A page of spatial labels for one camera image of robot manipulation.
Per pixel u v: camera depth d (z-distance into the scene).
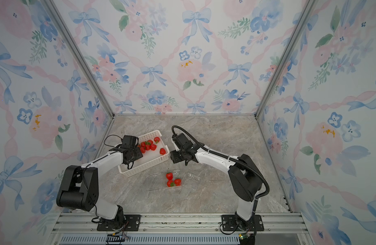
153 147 0.98
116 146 0.73
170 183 0.83
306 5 0.69
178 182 0.85
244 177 0.47
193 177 0.90
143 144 0.99
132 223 0.73
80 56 0.86
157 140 1.03
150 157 0.94
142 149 0.97
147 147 0.98
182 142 0.68
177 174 0.90
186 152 0.66
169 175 0.87
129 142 0.74
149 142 1.01
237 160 0.49
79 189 0.45
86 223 0.75
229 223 0.73
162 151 0.97
